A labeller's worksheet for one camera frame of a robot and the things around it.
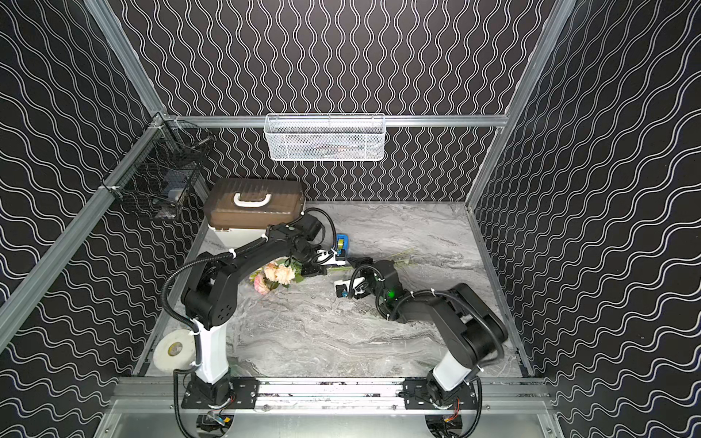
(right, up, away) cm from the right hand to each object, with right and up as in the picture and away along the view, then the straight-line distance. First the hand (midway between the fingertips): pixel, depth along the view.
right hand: (354, 261), depth 91 cm
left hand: (-11, -1, +2) cm, 11 cm away
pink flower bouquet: (-21, -3, -3) cm, 22 cm away
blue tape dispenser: (-4, +5, +15) cm, 16 cm away
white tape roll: (-54, -26, -9) cm, 60 cm away
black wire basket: (-67, +31, +2) cm, 73 cm away
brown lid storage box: (-34, +19, +2) cm, 39 cm away
